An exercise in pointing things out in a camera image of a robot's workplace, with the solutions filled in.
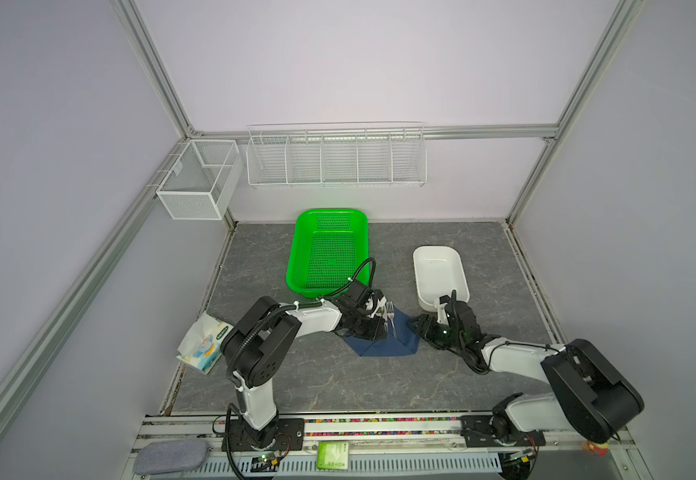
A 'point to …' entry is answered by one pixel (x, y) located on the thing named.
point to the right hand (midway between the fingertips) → (411, 328)
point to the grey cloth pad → (161, 456)
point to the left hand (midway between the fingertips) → (385, 339)
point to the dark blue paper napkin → (406, 340)
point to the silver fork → (390, 310)
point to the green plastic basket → (328, 247)
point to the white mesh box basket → (201, 180)
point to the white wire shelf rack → (336, 154)
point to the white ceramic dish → (439, 270)
